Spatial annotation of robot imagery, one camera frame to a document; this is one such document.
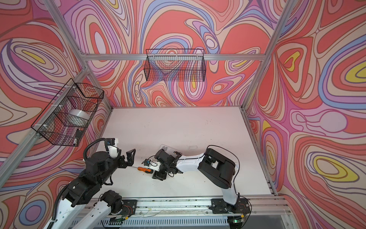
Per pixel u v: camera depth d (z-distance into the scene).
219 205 0.73
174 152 0.92
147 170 0.84
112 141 0.61
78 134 0.73
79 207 0.45
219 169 0.49
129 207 0.73
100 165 0.49
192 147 0.96
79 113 0.74
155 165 0.75
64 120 0.74
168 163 0.68
